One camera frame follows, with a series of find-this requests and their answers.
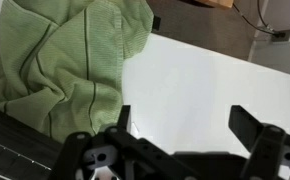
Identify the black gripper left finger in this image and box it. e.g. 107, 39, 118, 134
48, 104, 199, 180

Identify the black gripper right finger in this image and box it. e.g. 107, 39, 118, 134
228, 104, 290, 180

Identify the green striped cloth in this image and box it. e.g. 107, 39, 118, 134
0, 0, 155, 144

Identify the small black block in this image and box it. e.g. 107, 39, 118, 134
152, 15, 162, 33

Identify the wooden board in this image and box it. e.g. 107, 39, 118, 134
196, 0, 235, 10

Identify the white wall outlet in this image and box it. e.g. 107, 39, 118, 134
270, 28, 290, 44

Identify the black power cable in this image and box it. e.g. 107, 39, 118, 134
232, 0, 286, 37

